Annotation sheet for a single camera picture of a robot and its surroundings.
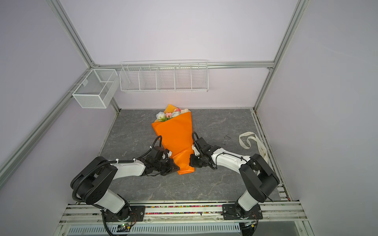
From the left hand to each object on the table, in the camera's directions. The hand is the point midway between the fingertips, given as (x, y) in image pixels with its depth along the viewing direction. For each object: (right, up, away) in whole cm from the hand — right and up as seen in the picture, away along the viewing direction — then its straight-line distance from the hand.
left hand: (179, 170), depth 86 cm
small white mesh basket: (-57, +51, +13) cm, 78 cm away
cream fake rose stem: (+1, +37, +27) cm, 46 cm away
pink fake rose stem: (-5, +39, +29) cm, 49 cm away
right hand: (+6, +3, +1) cm, 7 cm away
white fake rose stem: (-16, +33, +22) cm, 43 cm away
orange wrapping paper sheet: (-5, +20, +22) cm, 30 cm away
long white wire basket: (+3, +63, +21) cm, 67 cm away
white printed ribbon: (+54, +11, +12) cm, 56 cm away
